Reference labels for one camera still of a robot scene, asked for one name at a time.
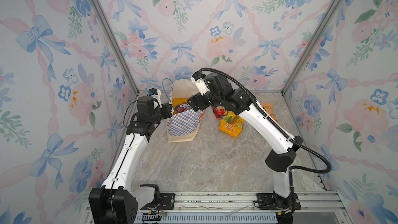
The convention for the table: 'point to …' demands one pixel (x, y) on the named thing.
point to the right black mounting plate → (265, 201)
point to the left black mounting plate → (167, 202)
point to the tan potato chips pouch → (269, 108)
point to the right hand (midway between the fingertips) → (196, 95)
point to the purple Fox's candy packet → (183, 107)
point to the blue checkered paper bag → (185, 124)
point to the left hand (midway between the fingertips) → (173, 104)
